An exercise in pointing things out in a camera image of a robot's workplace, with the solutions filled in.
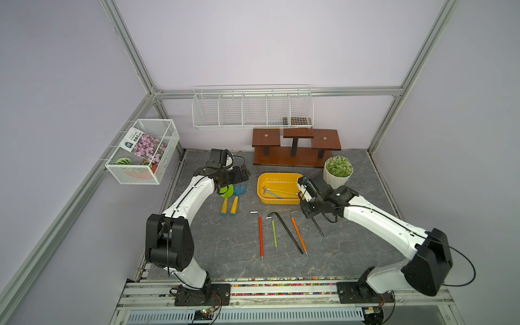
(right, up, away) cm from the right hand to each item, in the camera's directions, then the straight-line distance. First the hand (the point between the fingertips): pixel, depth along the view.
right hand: (305, 204), depth 82 cm
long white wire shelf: (-23, +46, +17) cm, 54 cm away
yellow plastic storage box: (-10, +5, +20) cm, 23 cm away
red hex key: (-18, -14, +7) cm, 24 cm away
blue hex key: (-16, +3, +20) cm, 25 cm away
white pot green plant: (+18, +14, +13) cm, 26 cm away
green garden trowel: (-32, +6, -5) cm, 33 cm away
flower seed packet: (-62, +24, -8) cm, 67 cm away
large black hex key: (-7, -12, +7) cm, 16 cm away
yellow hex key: (-10, +3, +19) cm, 22 cm away
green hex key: (-12, -15, +5) cm, 20 cm away
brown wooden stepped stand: (+6, +26, +23) cm, 35 cm away
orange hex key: (-2, -12, +7) cm, 14 cm away
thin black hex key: (+4, -8, -5) cm, 10 cm away
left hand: (-27, +11, +5) cm, 29 cm away
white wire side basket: (-66, +15, -10) cm, 69 cm away
